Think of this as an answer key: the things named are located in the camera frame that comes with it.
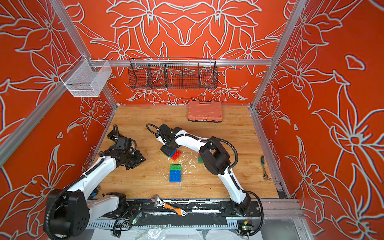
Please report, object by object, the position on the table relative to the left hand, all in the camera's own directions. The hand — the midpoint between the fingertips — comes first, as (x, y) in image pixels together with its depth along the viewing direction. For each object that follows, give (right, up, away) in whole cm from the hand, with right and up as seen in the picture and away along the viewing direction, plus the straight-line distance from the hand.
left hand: (144, 158), depth 86 cm
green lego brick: (+19, -5, -2) cm, 19 cm away
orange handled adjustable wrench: (+11, -20, -11) cm, 25 cm away
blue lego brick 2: (+19, -10, -6) cm, 22 cm away
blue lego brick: (+19, -8, -4) cm, 21 cm away
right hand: (+13, +5, +7) cm, 16 cm away
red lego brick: (+19, +2, +2) cm, 19 cm away
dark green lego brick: (+33, -1, +2) cm, 33 cm away
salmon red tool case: (+37, +29, +24) cm, 53 cm away
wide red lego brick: (+33, 0, +7) cm, 34 cm away
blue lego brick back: (+16, +2, +2) cm, 16 cm away
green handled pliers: (+69, -9, -4) cm, 70 cm away
